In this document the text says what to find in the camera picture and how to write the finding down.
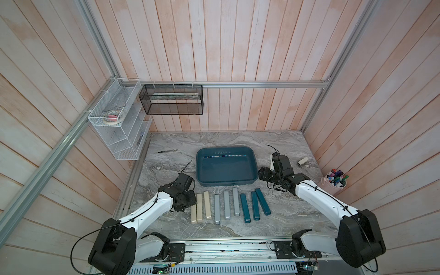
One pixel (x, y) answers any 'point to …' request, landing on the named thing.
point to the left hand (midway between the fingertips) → (190, 204)
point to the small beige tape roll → (303, 161)
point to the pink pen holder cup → (334, 181)
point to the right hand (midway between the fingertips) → (262, 171)
